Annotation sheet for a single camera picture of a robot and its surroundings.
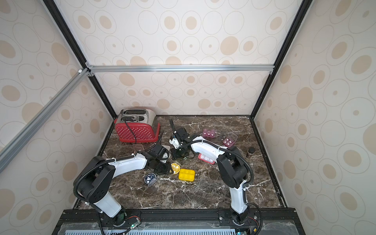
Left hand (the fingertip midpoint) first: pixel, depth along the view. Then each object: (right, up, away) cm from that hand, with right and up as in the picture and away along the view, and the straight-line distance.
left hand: (175, 171), depth 87 cm
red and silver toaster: (-25, +28, +5) cm, 38 cm away
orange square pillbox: (-26, +14, +11) cm, 32 cm away
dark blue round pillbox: (-15, -4, 0) cm, 16 cm away
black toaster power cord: (-29, +24, +6) cm, 38 cm away
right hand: (+1, +9, +2) cm, 9 cm away
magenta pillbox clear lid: (+37, +17, +16) cm, 43 cm away
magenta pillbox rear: (+22, +22, +20) cm, 37 cm away
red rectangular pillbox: (+19, +6, +8) cm, 21 cm away
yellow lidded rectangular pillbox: (+7, -2, 0) cm, 7 cm away
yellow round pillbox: (0, +1, +5) cm, 5 cm away
